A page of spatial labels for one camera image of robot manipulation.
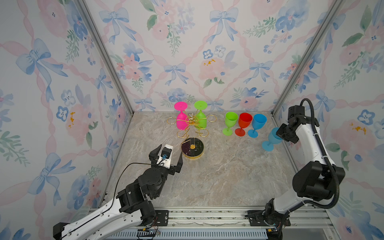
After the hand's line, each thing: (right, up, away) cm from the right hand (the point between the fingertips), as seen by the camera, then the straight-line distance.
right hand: (284, 135), depth 83 cm
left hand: (-61, -5, -18) cm, 63 cm away
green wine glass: (-27, +9, +12) cm, 31 cm away
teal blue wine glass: (-7, -2, -2) cm, 8 cm away
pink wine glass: (-56, +8, -7) cm, 58 cm away
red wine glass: (-18, +9, +12) cm, 23 cm away
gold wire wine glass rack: (-52, -8, +15) cm, 54 cm away
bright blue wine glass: (-9, +9, +12) cm, 17 cm away
